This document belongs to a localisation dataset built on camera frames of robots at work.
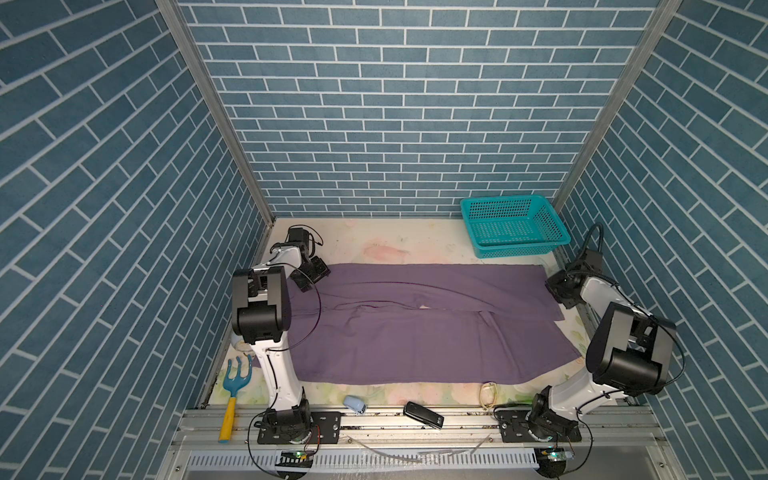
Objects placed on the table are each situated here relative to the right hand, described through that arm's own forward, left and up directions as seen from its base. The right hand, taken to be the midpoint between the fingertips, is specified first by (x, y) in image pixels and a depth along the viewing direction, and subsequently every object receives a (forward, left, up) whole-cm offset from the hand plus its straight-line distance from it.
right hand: (550, 281), depth 94 cm
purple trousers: (-16, +52, -6) cm, 54 cm away
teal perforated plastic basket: (+31, +7, -7) cm, 32 cm away
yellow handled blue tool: (-36, +91, -6) cm, 98 cm away
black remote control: (-40, +38, -5) cm, 55 cm away
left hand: (0, +75, -4) cm, 75 cm away
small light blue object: (-38, +57, -5) cm, 69 cm away
